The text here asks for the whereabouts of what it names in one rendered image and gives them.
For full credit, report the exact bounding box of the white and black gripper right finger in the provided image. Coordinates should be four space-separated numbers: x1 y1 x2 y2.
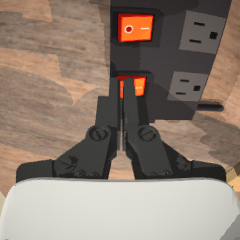
122 78 227 183

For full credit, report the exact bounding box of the black power strip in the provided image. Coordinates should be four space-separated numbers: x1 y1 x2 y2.
110 0 232 123

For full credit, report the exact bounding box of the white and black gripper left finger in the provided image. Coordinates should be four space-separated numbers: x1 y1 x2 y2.
16 77 121 183

